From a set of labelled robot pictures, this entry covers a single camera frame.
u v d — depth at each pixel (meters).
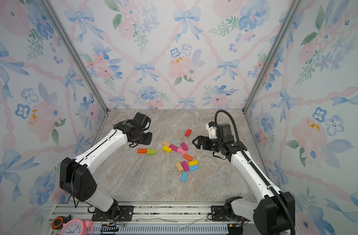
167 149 0.98
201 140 0.71
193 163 0.91
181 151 0.96
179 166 0.90
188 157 0.95
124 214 0.74
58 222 0.69
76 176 0.42
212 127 0.72
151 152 0.95
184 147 0.98
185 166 0.90
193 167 0.89
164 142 1.00
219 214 0.75
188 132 1.07
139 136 0.68
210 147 0.70
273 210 0.38
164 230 0.70
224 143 0.61
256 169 0.47
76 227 0.69
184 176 0.86
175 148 0.98
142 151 0.95
